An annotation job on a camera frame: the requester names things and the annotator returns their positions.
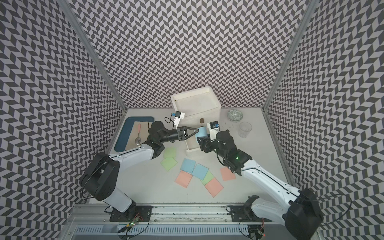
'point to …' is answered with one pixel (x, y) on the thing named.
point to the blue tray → (125, 130)
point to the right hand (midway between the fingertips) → (203, 139)
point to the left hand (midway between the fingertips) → (198, 133)
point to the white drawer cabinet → (200, 106)
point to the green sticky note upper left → (170, 152)
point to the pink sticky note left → (183, 178)
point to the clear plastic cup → (245, 127)
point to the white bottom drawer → (192, 146)
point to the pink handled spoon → (137, 139)
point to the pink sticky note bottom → (214, 187)
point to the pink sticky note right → (227, 174)
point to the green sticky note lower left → (168, 163)
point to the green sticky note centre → (207, 178)
